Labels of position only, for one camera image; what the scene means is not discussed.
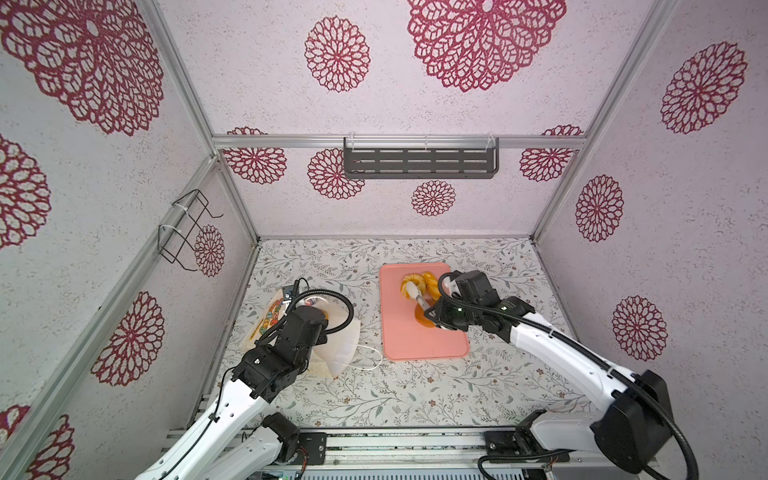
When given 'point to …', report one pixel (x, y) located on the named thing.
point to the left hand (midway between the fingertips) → (309, 321)
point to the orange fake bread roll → (413, 278)
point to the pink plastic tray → (404, 337)
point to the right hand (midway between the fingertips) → (425, 310)
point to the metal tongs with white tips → (414, 294)
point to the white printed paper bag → (337, 345)
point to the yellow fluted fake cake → (431, 284)
